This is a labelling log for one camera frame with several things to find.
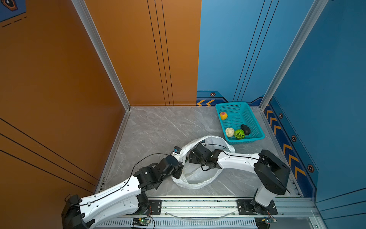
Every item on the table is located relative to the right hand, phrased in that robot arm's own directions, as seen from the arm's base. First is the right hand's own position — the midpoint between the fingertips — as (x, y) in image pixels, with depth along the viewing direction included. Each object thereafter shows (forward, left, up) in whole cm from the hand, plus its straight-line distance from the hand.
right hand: (192, 158), depth 88 cm
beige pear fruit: (+17, -26, +3) cm, 31 cm away
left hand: (-7, +5, +9) cm, 13 cm away
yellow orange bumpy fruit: (+34, -24, +2) cm, 42 cm away
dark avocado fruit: (+21, -38, +2) cm, 44 cm away
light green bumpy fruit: (+16, -32, +3) cm, 36 cm away
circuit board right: (-31, -38, -3) cm, 50 cm away
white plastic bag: (-10, 0, -2) cm, 11 cm away
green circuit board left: (-32, +27, -4) cm, 42 cm away
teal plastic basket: (+38, -38, -1) cm, 54 cm away
